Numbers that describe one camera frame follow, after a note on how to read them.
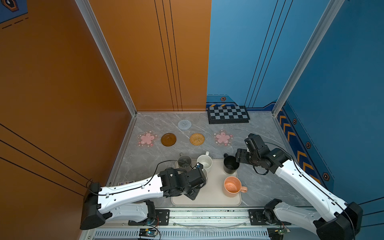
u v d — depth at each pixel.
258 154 0.57
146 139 1.05
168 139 1.03
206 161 0.91
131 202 0.43
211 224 0.72
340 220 0.37
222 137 1.05
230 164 0.87
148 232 0.71
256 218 0.72
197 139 1.03
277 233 0.71
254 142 0.57
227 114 1.15
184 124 1.12
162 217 0.74
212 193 0.82
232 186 0.82
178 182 0.51
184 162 0.83
